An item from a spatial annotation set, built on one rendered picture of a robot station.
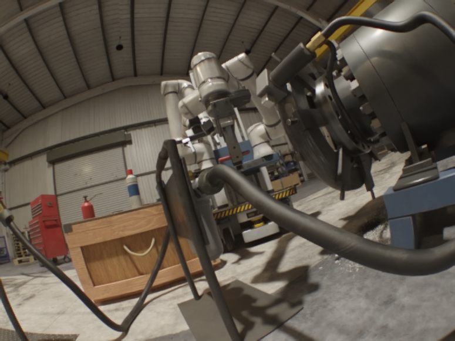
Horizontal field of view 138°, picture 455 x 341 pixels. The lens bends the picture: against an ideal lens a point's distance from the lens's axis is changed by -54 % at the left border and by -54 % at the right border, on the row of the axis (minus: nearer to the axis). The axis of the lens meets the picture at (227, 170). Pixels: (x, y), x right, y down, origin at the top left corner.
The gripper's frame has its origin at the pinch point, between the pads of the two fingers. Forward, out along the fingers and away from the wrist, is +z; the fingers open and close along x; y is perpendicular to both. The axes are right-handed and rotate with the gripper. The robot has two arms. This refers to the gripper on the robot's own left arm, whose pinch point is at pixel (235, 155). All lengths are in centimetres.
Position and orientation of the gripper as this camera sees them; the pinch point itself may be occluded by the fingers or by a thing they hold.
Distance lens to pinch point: 47.8
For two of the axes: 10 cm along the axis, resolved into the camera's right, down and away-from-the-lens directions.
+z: 2.9, 9.4, -1.5
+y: -9.5, 3.0, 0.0
